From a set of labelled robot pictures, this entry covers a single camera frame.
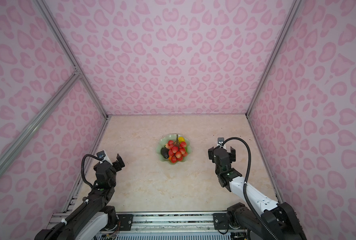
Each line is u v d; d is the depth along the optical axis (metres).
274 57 0.86
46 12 0.70
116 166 0.76
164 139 1.00
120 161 0.80
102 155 0.71
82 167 0.57
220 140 0.72
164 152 0.91
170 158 0.91
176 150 0.87
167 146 0.97
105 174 0.63
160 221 0.75
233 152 0.76
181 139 0.95
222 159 0.62
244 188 0.51
